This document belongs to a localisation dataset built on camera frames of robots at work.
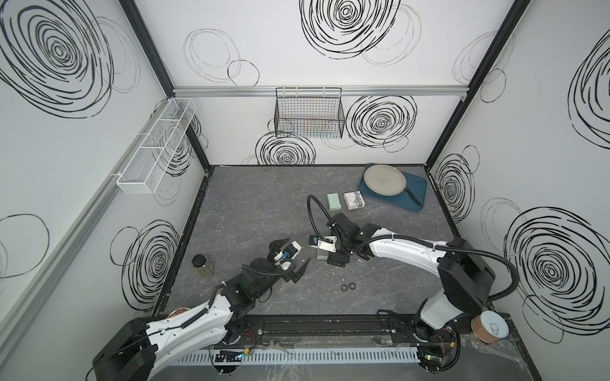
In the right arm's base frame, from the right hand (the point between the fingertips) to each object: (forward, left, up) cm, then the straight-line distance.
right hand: (331, 247), depth 86 cm
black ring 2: (-12, -7, -6) cm, 15 cm away
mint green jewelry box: (+24, -2, -4) cm, 24 cm away
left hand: (-4, +11, +8) cm, 15 cm away
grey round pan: (+38, -28, -5) cm, 47 cm away
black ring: (-13, -5, -6) cm, 15 cm away
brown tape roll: (-24, -46, 0) cm, 52 cm away
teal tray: (+37, -43, -7) cm, 58 cm away
